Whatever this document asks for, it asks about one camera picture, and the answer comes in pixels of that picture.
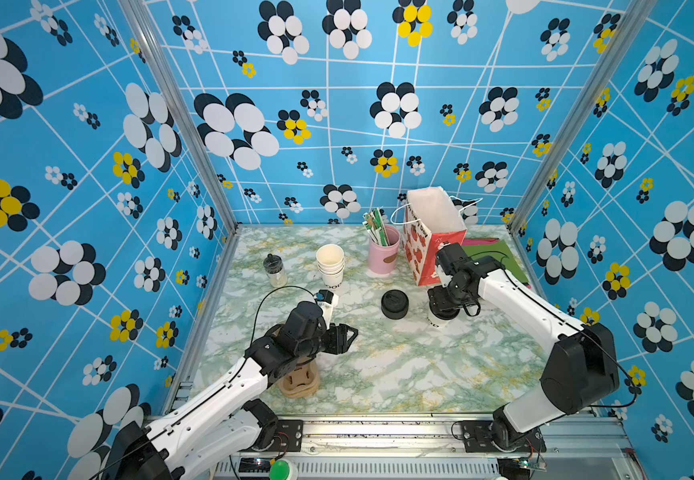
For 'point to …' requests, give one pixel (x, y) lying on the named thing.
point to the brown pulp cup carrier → (303, 380)
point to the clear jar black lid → (273, 266)
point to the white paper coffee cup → (439, 322)
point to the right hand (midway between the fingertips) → (447, 302)
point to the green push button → (282, 469)
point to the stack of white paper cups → (331, 261)
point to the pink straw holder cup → (384, 259)
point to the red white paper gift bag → (431, 222)
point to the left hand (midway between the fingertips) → (353, 331)
